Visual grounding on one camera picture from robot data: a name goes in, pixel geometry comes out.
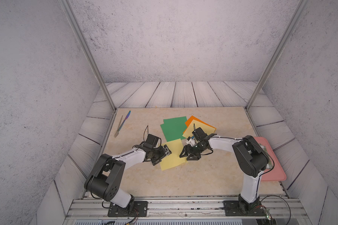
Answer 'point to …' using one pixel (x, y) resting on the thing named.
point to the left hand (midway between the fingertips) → (169, 156)
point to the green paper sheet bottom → (173, 128)
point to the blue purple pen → (126, 117)
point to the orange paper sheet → (189, 121)
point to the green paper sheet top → (174, 123)
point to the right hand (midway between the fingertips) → (184, 158)
